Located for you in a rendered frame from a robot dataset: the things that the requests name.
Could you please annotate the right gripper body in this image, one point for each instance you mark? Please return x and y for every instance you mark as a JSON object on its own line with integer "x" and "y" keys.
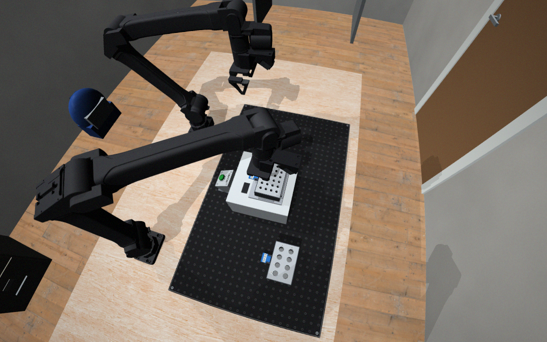
{"x": 253, "y": 169}

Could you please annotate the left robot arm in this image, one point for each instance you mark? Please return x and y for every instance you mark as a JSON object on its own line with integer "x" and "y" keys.
{"x": 226, "y": 15}

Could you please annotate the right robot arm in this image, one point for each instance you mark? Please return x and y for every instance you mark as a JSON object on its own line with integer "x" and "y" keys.
{"x": 90, "y": 179}

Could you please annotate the grey mixer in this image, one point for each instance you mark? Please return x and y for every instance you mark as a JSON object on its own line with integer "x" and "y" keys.
{"x": 241, "y": 196}

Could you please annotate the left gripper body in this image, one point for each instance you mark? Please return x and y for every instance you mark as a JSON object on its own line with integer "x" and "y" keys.
{"x": 235, "y": 68}

